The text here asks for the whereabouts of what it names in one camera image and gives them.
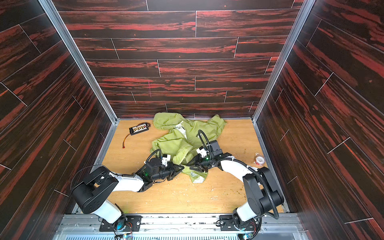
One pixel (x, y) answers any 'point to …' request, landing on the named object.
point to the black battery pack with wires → (140, 127)
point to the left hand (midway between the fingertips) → (185, 168)
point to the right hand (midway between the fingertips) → (190, 165)
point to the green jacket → (177, 139)
